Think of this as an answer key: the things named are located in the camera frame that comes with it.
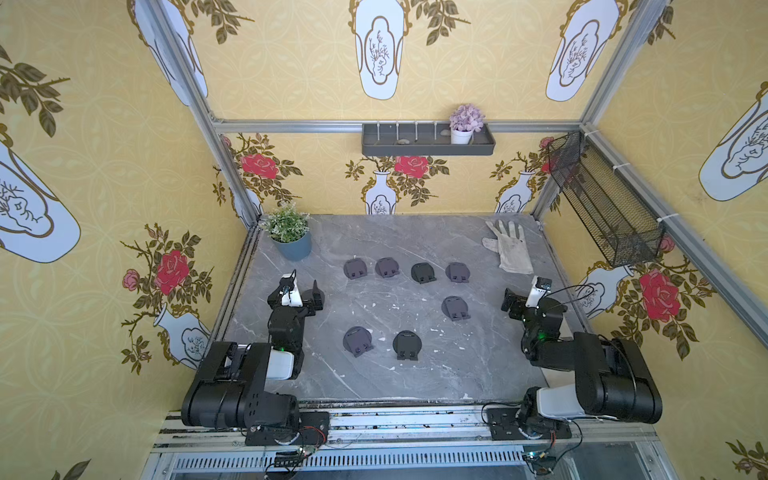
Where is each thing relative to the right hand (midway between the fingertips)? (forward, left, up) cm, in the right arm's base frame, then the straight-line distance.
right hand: (522, 291), depth 92 cm
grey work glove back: (+23, -3, -7) cm, 24 cm away
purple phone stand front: (-16, +50, -5) cm, 53 cm away
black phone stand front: (-17, +35, -3) cm, 39 cm away
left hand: (-3, +67, +6) cm, 67 cm away
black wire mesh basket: (+13, -22, +20) cm, 32 cm away
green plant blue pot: (+15, +75, +10) cm, 77 cm away
